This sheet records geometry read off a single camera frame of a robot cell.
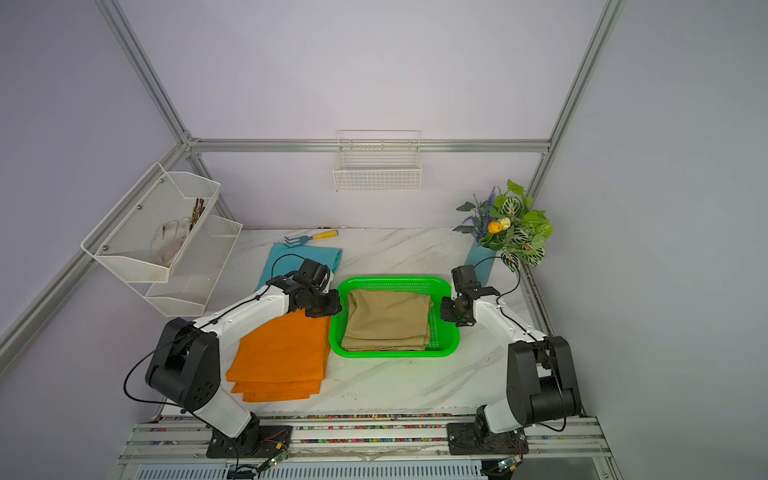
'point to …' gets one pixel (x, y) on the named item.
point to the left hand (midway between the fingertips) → (340, 312)
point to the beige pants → (383, 320)
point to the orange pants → (285, 359)
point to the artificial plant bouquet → (508, 222)
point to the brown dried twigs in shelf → (198, 209)
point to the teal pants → (284, 259)
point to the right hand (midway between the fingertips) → (449, 316)
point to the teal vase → (482, 259)
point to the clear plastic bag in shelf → (169, 238)
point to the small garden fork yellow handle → (296, 241)
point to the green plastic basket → (443, 336)
